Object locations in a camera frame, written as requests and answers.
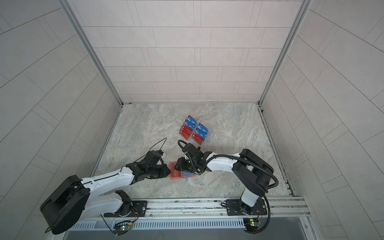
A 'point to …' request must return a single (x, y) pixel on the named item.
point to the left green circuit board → (122, 229)
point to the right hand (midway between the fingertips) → (176, 171)
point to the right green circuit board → (252, 224)
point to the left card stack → (188, 126)
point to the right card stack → (199, 135)
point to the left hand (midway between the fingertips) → (174, 171)
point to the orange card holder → (176, 174)
